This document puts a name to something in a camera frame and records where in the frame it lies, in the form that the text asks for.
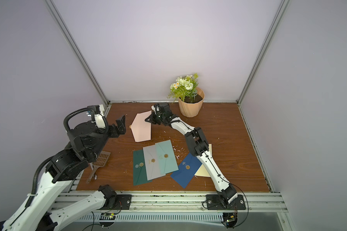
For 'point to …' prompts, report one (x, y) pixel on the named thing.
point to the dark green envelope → (140, 174)
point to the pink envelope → (141, 129)
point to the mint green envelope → (167, 156)
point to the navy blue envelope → (187, 168)
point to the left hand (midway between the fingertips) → (116, 116)
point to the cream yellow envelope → (202, 171)
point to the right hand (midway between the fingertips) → (144, 115)
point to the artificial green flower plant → (184, 88)
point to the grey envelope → (152, 166)
